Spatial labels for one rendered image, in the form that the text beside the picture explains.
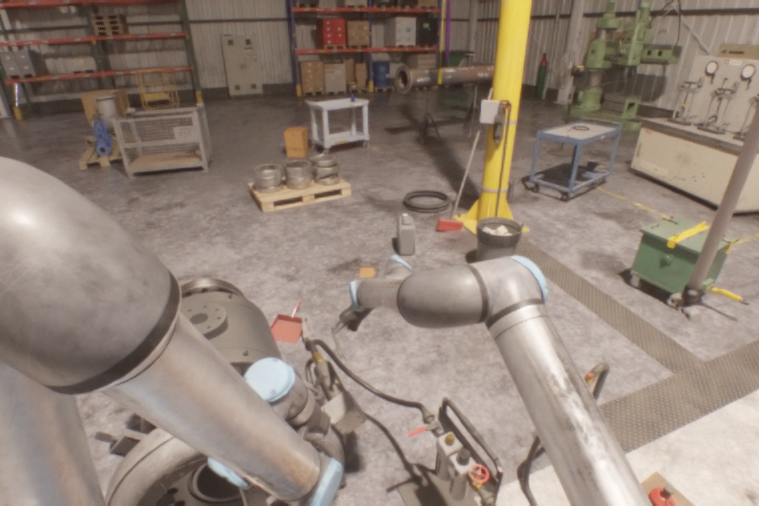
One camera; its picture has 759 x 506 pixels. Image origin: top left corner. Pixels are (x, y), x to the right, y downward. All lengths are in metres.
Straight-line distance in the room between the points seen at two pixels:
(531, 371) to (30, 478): 0.66
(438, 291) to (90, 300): 0.57
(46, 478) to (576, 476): 0.66
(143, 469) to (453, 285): 0.97
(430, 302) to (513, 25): 3.61
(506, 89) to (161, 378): 4.02
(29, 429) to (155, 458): 0.86
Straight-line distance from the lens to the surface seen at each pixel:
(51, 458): 0.50
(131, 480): 1.37
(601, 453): 0.73
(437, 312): 0.75
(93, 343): 0.30
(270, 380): 0.79
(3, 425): 0.47
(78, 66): 16.29
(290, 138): 7.43
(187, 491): 1.62
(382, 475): 2.23
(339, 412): 1.42
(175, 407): 0.39
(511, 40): 4.17
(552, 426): 0.73
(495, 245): 3.54
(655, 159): 7.10
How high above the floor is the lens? 1.90
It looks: 29 degrees down
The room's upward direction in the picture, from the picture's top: 1 degrees counter-clockwise
